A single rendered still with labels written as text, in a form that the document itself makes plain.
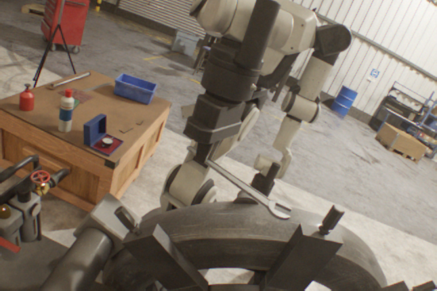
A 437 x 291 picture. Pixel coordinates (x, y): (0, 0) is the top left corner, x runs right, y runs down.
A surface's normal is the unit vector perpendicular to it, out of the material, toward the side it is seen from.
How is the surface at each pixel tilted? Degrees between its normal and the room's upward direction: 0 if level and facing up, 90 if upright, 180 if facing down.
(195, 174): 80
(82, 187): 90
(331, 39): 90
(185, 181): 66
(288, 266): 90
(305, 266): 90
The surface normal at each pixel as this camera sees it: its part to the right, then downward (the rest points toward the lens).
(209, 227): -0.20, -0.58
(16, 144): -0.08, 0.36
